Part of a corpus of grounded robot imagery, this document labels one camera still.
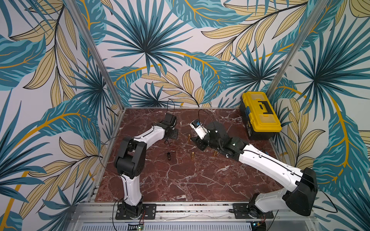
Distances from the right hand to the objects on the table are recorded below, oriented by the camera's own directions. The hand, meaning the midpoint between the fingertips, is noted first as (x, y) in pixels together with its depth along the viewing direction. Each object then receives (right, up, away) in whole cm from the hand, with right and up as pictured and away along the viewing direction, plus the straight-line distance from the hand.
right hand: (195, 134), depth 75 cm
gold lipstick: (0, -14, +15) cm, 21 cm away
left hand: (-13, -2, +21) cm, 25 cm away
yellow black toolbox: (+43, +7, +15) cm, 46 cm away
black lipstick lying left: (-15, -14, +12) cm, 24 cm away
